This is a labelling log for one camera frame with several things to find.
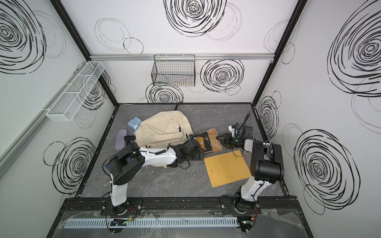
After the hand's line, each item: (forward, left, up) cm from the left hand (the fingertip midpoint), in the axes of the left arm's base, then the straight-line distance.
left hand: (200, 155), depth 91 cm
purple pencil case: (+6, +51, +1) cm, 52 cm away
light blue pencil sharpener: (+21, +46, +3) cm, 51 cm away
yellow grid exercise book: (-7, -16, -1) cm, 17 cm away
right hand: (+7, -12, +7) cm, 15 cm away
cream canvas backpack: (+19, +26, 0) cm, 32 cm away
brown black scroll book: (+7, -6, +2) cm, 10 cm away
